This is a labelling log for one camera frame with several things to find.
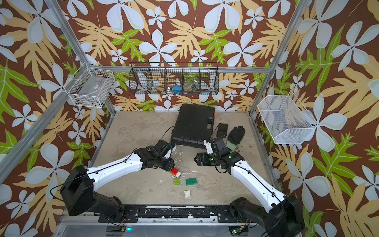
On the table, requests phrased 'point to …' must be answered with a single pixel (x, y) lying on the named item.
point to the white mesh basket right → (287, 120)
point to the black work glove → (235, 137)
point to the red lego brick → (174, 171)
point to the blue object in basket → (177, 89)
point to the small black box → (222, 130)
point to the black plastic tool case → (194, 123)
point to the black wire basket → (194, 78)
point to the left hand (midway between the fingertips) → (172, 164)
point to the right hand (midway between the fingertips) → (199, 158)
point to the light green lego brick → (176, 181)
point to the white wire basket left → (89, 87)
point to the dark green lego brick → (191, 181)
